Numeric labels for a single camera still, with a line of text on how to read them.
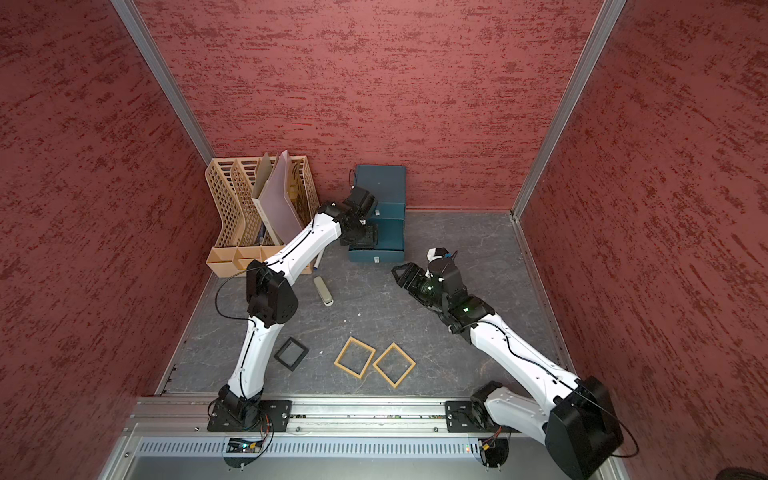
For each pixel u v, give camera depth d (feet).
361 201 2.48
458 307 1.95
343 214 2.22
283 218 3.02
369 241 2.80
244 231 3.40
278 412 2.43
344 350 2.75
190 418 2.47
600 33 2.43
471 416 2.19
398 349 2.77
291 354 2.80
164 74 2.66
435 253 2.44
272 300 1.86
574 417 1.26
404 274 2.29
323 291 3.09
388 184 3.49
